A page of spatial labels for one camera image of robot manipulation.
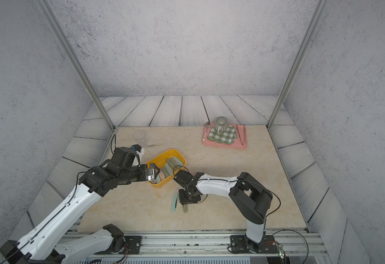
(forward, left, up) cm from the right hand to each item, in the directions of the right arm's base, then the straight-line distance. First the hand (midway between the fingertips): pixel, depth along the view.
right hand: (183, 203), depth 84 cm
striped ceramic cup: (+55, -23, +2) cm, 60 cm away
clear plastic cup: (+40, +30, +6) cm, 50 cm away
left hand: (+6, +11, +21) cm, 25 cm away
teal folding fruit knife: (-1, +5, -1) cm, 5 cm away
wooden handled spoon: (+39, +23, -1) cm, 45 cm away
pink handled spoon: (+58, -14, -1) cm, 59 cm away
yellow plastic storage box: (+25, +11, 0) cm, 27 cm away
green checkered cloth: (+46, -27, -1) cm, 53 cm away
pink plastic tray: (+41, -35, -2) cm, 54 cm away
